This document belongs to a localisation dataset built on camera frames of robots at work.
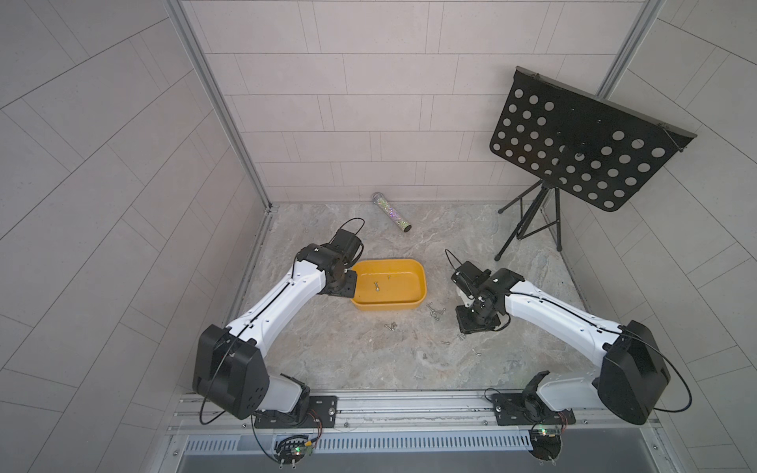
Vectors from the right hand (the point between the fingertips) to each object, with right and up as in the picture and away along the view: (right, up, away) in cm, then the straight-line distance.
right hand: (463, 329), depth 80 cm
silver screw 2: (-24, +10, +14) cm, 30 cm away
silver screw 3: (-21, +12, +17) cm, 29 cm away
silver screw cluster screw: (-6, +2, +9) cm, 11 cm away
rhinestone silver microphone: (-24, +39, +35) cm, 58 cm away
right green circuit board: (+17, -23, -11) cm, 31 cm away
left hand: (-32, +11, +3) cm, 34 cm away
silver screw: (-19, -1, +5) cm, 20 cm away
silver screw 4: (+4, -7, +1) cm, 8 cm away
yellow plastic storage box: (-20, +9, +13) cm, 26 cm away
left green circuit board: (-42, -22, -14) cm, 49 cm away
